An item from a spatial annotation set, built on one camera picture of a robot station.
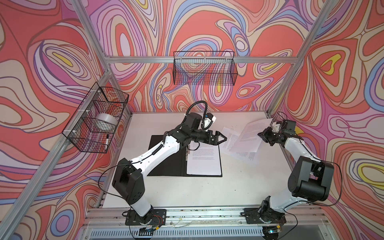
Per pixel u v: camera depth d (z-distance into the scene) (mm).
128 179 430
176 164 910
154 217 731
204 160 939
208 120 687
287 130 702
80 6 680
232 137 1050
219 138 668
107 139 731
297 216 752
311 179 478
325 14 709
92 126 677
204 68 969
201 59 881
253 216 733
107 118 736
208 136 661
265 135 802
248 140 982
